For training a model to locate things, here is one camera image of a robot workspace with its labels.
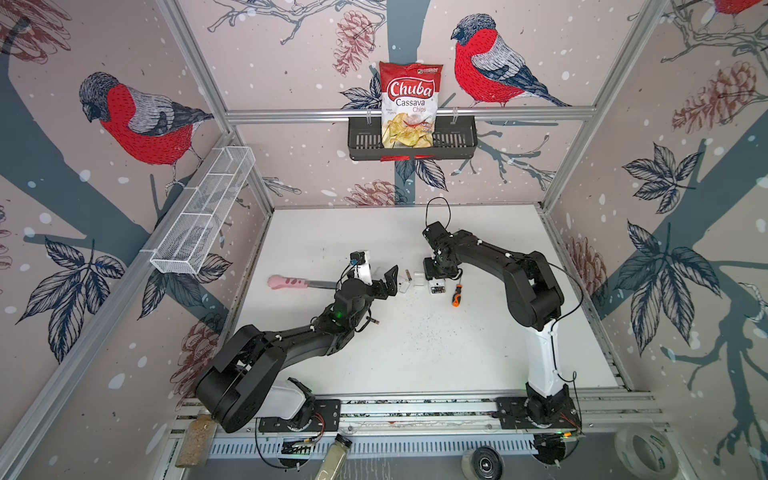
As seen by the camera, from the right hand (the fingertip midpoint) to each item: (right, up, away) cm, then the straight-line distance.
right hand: (429, 279), depth 99 cm
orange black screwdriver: (+8, -5, -7) cm, 12 cm away
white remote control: (+2, -2, -4) cm, 5 cm away
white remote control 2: (-9, -2, -1) cm, 9 cm away
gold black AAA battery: (-18, -11, -9) cm, 23 cm away
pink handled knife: (-51, -1, -2) cm, 51 cm away
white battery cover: (-4, +1, -1) cm, 4 cm away
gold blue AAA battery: (-7, +2, +1) cm, 8 cm away
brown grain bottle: (-58, -32, -32) cm, 73 cm away
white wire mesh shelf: (-63, +15, -27) cm, 70 cm away
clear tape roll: (+48, -37, -29) cm, 68 cm away
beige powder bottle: (-26, -34, -34) cm, 55 cm away
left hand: (-15, +6, -17) cm, 23 cm away
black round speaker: (+6, -31, -40) cm, 51 cm away
